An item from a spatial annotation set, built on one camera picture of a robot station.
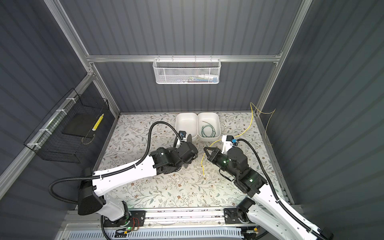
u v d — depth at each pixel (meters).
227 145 0.64
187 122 1.16
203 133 1.05
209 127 1.11
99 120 0.79
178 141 0.64
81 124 0.75
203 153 0.68
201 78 0.91
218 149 0.61
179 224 0.74
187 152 0.53
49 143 0.65
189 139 1.82
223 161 0.60
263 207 0.49
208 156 0.62
